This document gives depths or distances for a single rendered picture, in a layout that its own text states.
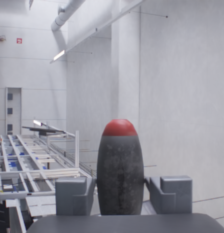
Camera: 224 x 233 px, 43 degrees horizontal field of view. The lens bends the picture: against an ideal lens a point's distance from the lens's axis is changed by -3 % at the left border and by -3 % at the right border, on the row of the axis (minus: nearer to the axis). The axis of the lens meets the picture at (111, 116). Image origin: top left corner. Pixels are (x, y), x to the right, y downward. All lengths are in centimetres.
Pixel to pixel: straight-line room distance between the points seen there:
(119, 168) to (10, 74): 1120
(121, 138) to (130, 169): 2
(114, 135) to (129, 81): 557
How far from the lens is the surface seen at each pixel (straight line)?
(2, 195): 278
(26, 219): 273
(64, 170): 397
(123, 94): 566
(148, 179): 16
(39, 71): 1145
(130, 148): 16
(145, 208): 167
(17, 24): 1168
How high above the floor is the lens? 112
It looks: 22 degrees up
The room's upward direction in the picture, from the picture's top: 90 degrees clockwise
